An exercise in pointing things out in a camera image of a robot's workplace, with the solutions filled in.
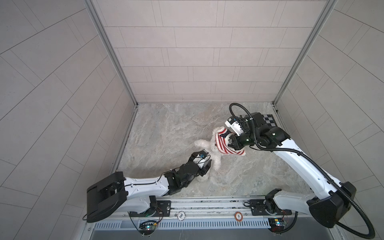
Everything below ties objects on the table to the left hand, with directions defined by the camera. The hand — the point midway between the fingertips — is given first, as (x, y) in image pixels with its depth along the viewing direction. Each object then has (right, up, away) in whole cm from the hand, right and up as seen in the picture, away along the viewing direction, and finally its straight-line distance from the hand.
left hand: (210, 155), depth 77 cm
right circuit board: (+30, -30, -9) cm, 43 cm away
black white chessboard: (+43, +17, +26) cm, 53 cm away
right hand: (+6, +7, -7) cm, 12 cm away
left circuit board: (-29, -29, -12) cm, 43 cm away
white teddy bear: (+2, -6, -4) cm, 7 cm away
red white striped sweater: (+4, +10, -9) cm, 14 cm away
